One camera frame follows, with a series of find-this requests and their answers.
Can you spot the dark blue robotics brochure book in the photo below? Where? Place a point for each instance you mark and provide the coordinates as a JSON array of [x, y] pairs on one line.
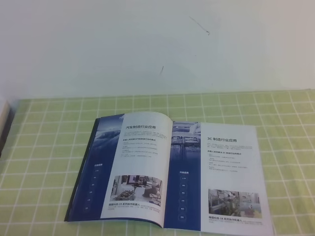
[[184, 175]]

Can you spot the green white checkered tablecloth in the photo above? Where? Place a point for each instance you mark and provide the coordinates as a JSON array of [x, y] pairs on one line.
[[48, 137]]

